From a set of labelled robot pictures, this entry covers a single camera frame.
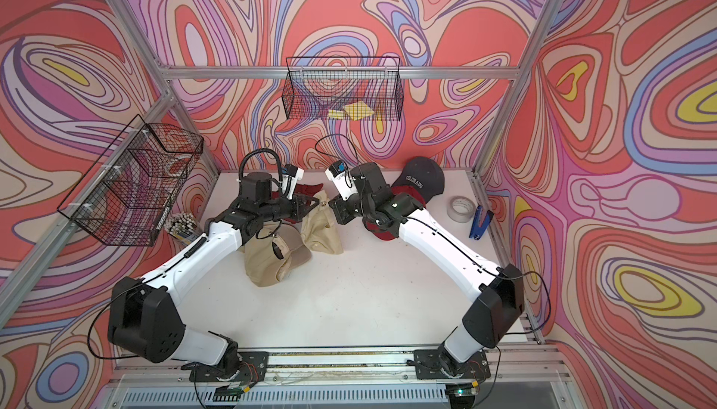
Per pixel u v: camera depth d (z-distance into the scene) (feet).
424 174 3.50
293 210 2.35
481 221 3.34
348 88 3.15
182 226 2.65
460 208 3.54
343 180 2.07
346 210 2.14
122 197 2.38
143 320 1.37
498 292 1.37
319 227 2.75
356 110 2.98
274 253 2.98
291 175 2.34
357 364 2.46
